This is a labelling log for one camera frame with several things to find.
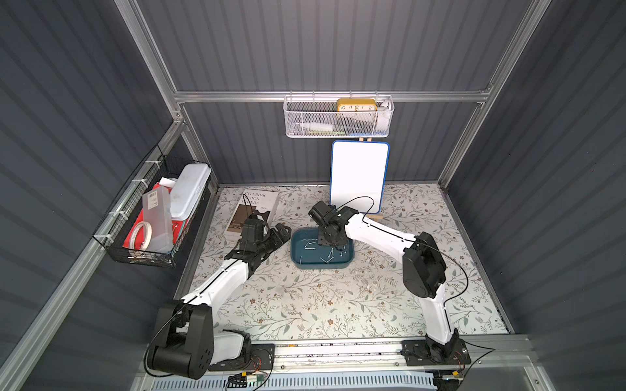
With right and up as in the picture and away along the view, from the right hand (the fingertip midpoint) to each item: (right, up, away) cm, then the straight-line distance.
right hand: (330, 237), depth 92 cm
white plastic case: (-45, +17, -18) cm, 51 cm away
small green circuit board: (-21, -38, -22) cm, 49 cm away
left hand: (-16, +2, -5) cm, 17 cm away
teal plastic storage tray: (-9, -7, +5) cm, 12 cm away
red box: (-45, +6, -21) cm, 50 cm away
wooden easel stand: (+19, +7, +8) cm, 22 cm away
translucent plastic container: (-50, +10, -23) cm, 56 cm away
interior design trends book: (-35, +14, +18) cm, 41 cm away
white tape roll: (-49, +5, -29) cm, 57 cm away
